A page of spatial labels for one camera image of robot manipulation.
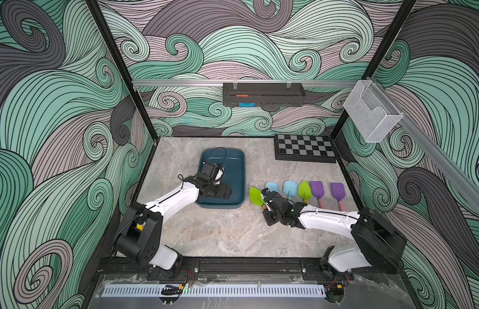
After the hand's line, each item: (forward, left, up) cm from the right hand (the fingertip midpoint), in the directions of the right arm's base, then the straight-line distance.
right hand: (268, 212), depth 88 cm
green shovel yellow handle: (+11, -20, 0) cm, 23 cm away
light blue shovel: (+14, -4, 0) cm, 15 cm away
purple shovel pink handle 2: (+11, -37, -1) cm, 39 cm away
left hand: (+8, +21, +8) cm, 24 cm away
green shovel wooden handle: (+8, +5, -1) cm, 10 cm away
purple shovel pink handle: (+11, -26, 0) cm, 29 cm away
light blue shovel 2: (+12, -12, 0) cm, 17 cm away
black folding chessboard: (+38, -32, +3) cm, 50 cm away
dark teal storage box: (+30, +16, +1) cm, 34 cm away
